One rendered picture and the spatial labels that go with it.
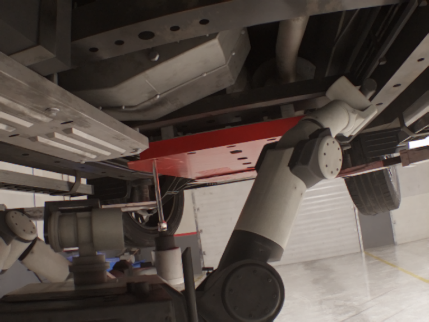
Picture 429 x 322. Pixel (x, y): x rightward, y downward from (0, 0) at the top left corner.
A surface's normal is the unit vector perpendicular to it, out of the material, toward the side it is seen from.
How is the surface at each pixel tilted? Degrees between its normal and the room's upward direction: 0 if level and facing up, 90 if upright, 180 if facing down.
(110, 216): 56
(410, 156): 90
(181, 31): 180
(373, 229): 90
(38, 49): 180
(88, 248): 89
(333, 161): 100
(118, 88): 166
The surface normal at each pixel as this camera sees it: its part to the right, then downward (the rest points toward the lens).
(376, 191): -0.26, 0.57
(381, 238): -0.16, -0.17
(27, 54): 0.14, 0.97
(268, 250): 0.21, -0.37
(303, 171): 0.05, 0.43
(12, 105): 0.88, 0.41
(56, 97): 0.98, -0.17
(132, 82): 0.37, 0.90
